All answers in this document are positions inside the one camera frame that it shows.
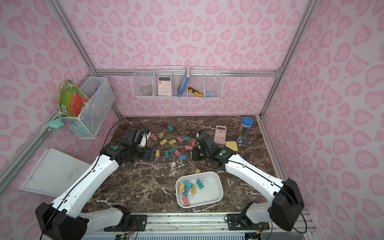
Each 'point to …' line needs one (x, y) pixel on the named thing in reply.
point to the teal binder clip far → (172, 129)
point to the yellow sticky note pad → (232, 145)
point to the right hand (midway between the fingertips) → (192, 151)
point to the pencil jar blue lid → (246, 124)
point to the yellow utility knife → (195, 92)
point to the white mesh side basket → (98, 90)
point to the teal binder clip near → (188, 184)
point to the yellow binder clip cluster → (182, 186)
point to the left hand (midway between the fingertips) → (146, 147)
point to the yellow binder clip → (172, 141)
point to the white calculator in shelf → (164, 86)
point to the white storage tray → (197, 189)
